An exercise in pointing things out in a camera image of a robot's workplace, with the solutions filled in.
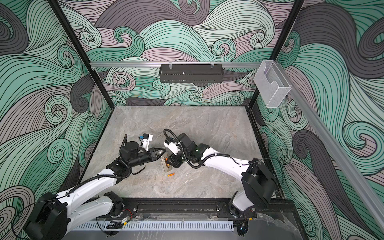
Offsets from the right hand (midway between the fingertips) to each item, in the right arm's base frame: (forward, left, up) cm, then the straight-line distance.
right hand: (169, 159), depth 78 cm
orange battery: (-4, 0, -12) cm, 13 cm away
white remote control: (-4, +1, 0) cm, 4 cm away
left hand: (+3, +2, +4) cm, 6 cm away
